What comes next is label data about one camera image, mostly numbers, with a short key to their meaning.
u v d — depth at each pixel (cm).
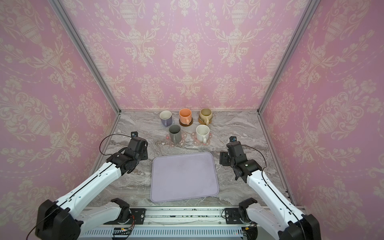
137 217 75
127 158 58
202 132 102
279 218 41
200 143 100
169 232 78
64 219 38
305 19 72
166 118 108
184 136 106
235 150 60
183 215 76
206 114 108
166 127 108
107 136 111
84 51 86
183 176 87
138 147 63
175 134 95
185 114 108
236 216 73
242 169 55
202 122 110
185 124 108
